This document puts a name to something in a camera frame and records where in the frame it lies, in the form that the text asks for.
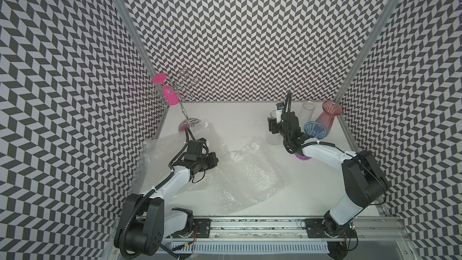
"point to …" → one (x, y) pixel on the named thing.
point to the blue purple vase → (316, 129)
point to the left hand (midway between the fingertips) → (217, 161)
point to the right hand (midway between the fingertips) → (275, 118)
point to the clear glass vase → (306, 112)
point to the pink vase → (331, 108)
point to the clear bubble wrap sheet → (155, 158)
